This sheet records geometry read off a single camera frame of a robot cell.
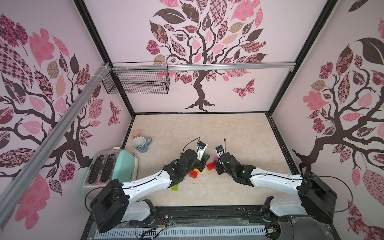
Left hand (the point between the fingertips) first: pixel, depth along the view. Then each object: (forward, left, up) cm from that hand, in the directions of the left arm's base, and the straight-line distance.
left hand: (205, 157), depth 80 cm
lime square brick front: (-12, +17, -12) cm, 24 cm away
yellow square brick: (-9, +5, +4) cm, 11 cm away
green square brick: (-1, 0, +5) cm, 5 cm away
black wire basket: (+51, +57, +14) cm, 78 cm away
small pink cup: (+19, +45, -3) cm, 49 cm away
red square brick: (-5, +7, -11) cm, 14 cm away
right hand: (+1, -6, -6) cm, 9 cm away
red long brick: (-1, -4, -8) cm, 9 cm away
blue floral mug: (+12, +39, -4) cm, 41 cm away
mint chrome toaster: (-6, +51, +3) cm, 51 cm away
